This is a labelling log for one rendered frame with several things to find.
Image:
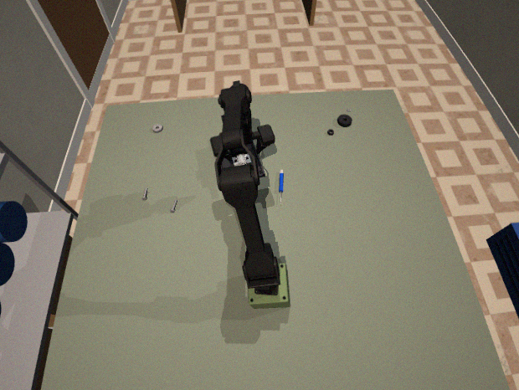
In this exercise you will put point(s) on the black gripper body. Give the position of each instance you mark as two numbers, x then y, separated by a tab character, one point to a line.
264	133

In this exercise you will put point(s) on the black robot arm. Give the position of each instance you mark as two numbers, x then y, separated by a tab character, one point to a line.
239	186

